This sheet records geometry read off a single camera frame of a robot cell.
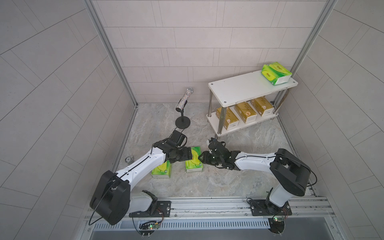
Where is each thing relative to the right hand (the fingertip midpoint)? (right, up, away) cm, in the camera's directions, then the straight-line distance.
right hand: (199, 160), depth 85 cm
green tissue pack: (-2, -1, -6) cm, 6 cm away
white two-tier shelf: (+30, +43, -1) cm, 52 cm away
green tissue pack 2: (-19, -3, -8) cm, 21 cm away
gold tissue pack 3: (+19, +22, +6) cm, 30 cm away
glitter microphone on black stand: (-11, +21, +18) cm, 29 cm away
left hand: (-5, +3, -1) cm, 6 cm away
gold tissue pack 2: (+30, +27, +9) cm, 42 cm away
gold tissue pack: (+43, +32, +14) cm, 55 cm away
